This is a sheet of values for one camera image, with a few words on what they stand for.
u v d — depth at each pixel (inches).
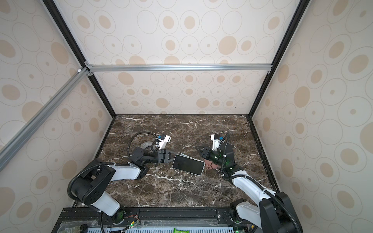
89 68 35.3
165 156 27.0
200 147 31.1
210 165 28.4
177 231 27.0
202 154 28.7
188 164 26.8
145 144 39.1
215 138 29.8
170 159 27.0
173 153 27.5
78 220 28.7
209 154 28.2
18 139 21.3
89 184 17.8
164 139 28.0
